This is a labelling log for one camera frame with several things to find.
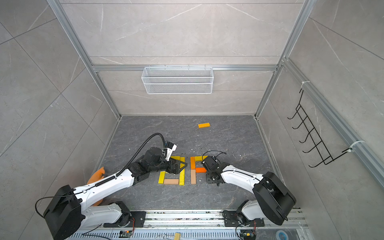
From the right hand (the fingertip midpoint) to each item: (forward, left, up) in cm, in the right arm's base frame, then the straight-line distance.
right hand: (213, 177), depth 88 cm
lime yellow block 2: (0, +19, +2) cm, 19 cm away
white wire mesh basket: (+57, +22, +31) cm, 69 cm away
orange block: (+9, +13, +2) cm, 16 cm away
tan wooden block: (-2, +25, +1) cm, 25 cm away
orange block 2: (+4, +8, +2) cm, 9 cm away
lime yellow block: (0, +31, +2) cm, 31 cm away
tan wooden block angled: (+1, +12, +1) cm, 12 cm away
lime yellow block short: (+12, +19, +1) cm, 23 cm away
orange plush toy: (0, +68, +6) cm, 68 cm away
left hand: (+3, +17, +16) cm, 23 cm away
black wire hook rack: (-5, -41, +35) cm, 54 cm away
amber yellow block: (+41, +4, +1) cm, 41 cm away
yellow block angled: (+13, +8, 0) cm, 15 cm away
